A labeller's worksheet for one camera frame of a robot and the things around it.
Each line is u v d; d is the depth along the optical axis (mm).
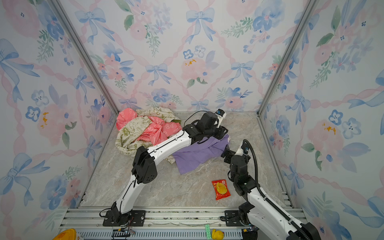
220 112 735
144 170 576
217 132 749
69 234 616
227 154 741
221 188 820
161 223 732
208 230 703
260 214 597
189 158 902
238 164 606
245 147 654
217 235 676
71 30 758
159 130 977
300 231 409
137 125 968
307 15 705
